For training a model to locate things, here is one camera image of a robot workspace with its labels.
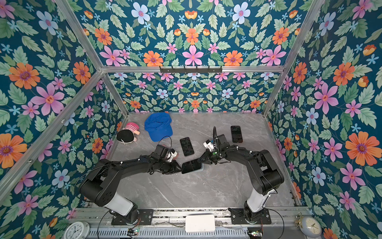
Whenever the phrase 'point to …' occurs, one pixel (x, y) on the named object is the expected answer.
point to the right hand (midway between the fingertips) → (198, 160)
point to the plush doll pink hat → (127, 136)
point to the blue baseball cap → (158, 125)
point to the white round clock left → (77, 230)
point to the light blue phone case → (201, 169)
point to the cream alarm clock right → (310, 226)
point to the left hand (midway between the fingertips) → (183, 167)
